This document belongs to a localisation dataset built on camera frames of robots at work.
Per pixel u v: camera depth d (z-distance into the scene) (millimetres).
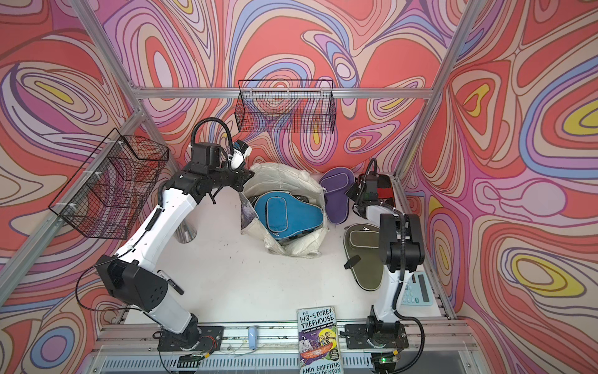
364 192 802
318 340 717
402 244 484
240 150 660
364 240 934
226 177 651
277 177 863
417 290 803
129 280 417
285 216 885
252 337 718
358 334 734
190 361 717
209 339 725
